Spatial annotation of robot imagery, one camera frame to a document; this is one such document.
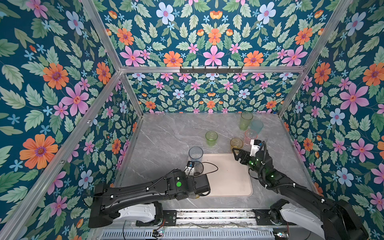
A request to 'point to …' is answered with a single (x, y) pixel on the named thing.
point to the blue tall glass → (195, 153)
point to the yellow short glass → (236, 143)
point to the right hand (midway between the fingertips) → (236, 150)
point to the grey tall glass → (198, 168)
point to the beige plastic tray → (227, 177)
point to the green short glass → (211, 137)
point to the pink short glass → (250, 134)
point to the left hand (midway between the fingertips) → (193, 190)
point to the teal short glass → (257, 125)
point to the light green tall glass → (245, 120)
